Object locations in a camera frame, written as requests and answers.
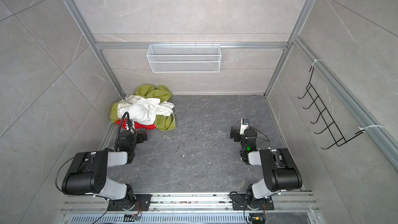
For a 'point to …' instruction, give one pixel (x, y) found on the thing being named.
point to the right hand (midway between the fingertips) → (239, 125)
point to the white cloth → (143, 110)
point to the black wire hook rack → (317, 104)
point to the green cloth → (165, 122)
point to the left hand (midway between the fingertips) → (135, 127)
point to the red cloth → (137, 125)
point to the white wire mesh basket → (184, 58)
